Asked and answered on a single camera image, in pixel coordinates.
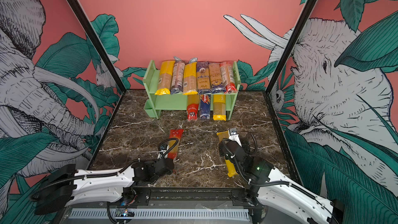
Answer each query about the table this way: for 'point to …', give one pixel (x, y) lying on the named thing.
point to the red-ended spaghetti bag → (227, 73)
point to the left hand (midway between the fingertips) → (173, 159)
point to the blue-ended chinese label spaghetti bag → (217, 86)
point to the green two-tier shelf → (174, 101)
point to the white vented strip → (163, 214)
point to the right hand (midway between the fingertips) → (227, 139)
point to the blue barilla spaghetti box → (204, 106)
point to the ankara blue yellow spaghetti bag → (203, 77)
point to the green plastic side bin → (148, 109)
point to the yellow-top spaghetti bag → (189, 81)
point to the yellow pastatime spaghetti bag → (219, 107)
